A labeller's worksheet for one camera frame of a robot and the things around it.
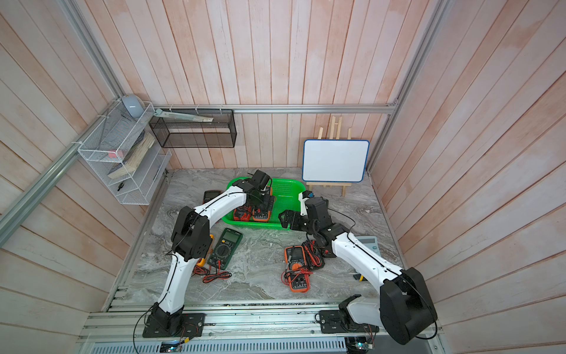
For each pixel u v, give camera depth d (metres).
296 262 0.84
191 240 0.58
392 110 0.95
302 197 0.77
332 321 0.73
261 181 0.81
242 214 0.94
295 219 0.73
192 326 0.73
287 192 1.10
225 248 0.88
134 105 0.82
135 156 0.80
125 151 0.76
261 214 0.95
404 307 0.40
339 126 0.93
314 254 0.86
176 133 1.05
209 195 1.07
